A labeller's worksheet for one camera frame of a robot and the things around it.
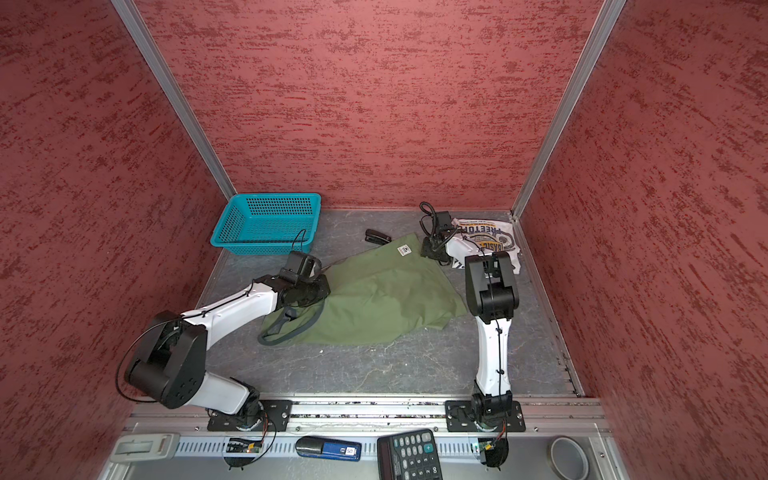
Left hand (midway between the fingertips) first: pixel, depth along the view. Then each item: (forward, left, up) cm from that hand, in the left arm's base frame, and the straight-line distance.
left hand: (331, 295), depth 90 cm
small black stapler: (+26, -13, -3) cm, 30 cm away
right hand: (+19, -32, -4) cm, 37 cm away
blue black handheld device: (-38, -5, -1) cm, 39 cm away
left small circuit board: (-38, +19, -9) cm, 43 cm away
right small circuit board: (-38, -44, -7) cm, 59 cm away
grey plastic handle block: (-39, +38, -2) cm, 54 cm away
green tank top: (+3, -16, -3) cm, 16 cm away
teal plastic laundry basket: (+35, +31, -6) cm, 47 cm away
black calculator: (-40, -23, -3) cm, 46 cm away
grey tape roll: (-39, -62, -6) cm, 74 cm away
